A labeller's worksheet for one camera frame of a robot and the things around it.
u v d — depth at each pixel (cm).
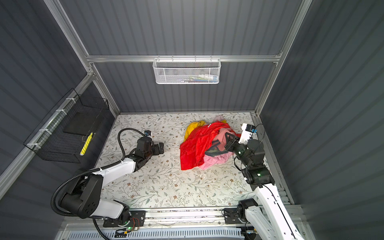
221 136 71
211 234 77
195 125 100
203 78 92
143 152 70
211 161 91
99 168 49
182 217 75
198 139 84
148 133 81
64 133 72
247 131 61
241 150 62
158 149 84
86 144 69
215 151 89
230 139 70
